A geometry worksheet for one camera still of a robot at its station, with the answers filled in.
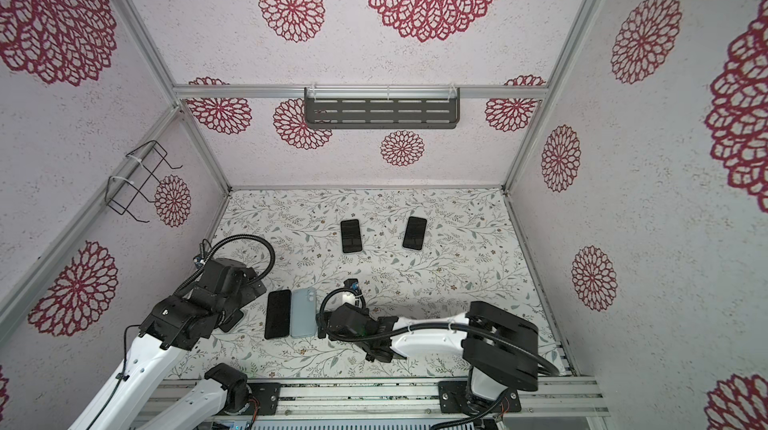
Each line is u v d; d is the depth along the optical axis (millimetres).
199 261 540
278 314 877
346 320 607
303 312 880
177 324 461
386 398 755
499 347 445
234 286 554
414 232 1062
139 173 791
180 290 530
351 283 730
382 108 957
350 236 1093
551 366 391
